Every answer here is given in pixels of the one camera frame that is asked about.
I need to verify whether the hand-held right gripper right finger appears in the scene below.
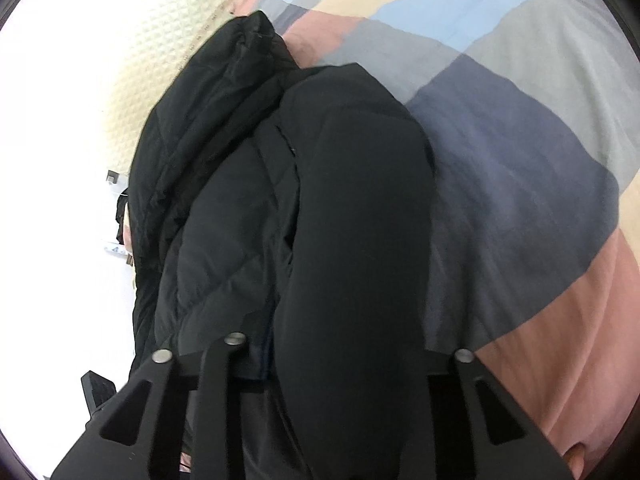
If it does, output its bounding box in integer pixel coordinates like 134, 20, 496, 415
424, 348, 574, 480

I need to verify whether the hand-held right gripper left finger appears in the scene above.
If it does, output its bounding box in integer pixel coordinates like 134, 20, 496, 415
51, 332, 273, 480

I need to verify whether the black puffer jacket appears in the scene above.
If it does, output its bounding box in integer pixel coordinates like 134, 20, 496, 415
115, 10, 437, 480

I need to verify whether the black bag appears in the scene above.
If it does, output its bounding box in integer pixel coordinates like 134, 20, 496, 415
115, 187, 133, 245

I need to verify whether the plaid bed quilt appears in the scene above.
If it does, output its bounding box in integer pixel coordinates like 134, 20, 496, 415
229, 0, 640, 480

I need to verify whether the cream quilted headboard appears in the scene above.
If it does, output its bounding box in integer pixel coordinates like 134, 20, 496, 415
97, 0, 303, 198

